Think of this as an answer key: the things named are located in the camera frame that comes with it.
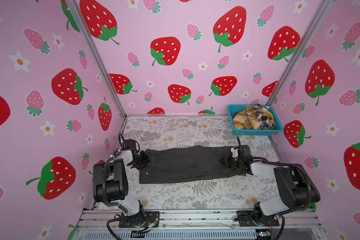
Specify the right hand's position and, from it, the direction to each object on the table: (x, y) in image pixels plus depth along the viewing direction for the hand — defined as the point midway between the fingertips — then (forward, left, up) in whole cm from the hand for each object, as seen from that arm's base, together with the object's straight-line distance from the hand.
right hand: (218, 159), depth 92 cm
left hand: (-4, +43, -1) cm, 44 cm away
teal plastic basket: (+43, -12, +5) cm, 45 cm away
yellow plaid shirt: (+31, -20, +7) cm, 38 cm away
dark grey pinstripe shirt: (-4, +21, -2) cm, 21 cm away
